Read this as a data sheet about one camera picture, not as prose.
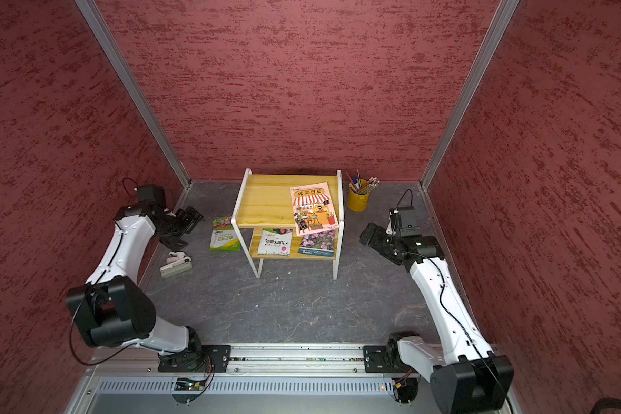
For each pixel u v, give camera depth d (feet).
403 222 1.87
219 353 2.48
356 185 3.49
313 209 2.26
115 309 1.40
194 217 2.53
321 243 2.66
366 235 2.29
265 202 2.31
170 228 2.28
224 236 3.29
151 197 2.15
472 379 1.20
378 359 2.43
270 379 2.40
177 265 3.01
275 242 2.66
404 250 1.72
